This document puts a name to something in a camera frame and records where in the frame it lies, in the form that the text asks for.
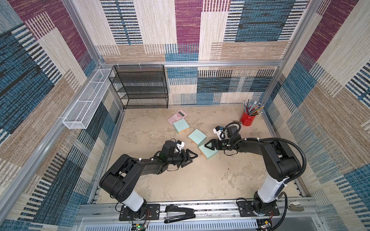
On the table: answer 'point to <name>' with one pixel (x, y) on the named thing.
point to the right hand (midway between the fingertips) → (210, 147)
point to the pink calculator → (180, 115)
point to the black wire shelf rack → (141, 85)
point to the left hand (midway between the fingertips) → (196, 158)
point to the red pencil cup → (247, 119)
